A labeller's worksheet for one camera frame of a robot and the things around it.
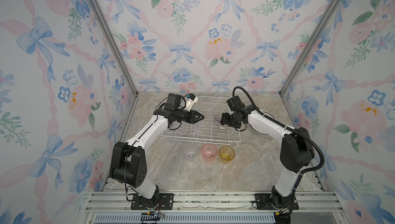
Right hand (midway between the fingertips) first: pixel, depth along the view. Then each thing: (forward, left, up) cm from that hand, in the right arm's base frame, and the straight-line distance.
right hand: (224, 121), depth 92 cm
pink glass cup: (-15, +9, -9) cm, 20 cm away
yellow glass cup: (-17, -1, -9) cm, 19 cm away
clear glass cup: (-16, +20, -9) cm, 27 cm away
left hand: (-4, +13, +11) cm, 17 cm away
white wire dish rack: (0, +9, -10) cm, 13 cm away
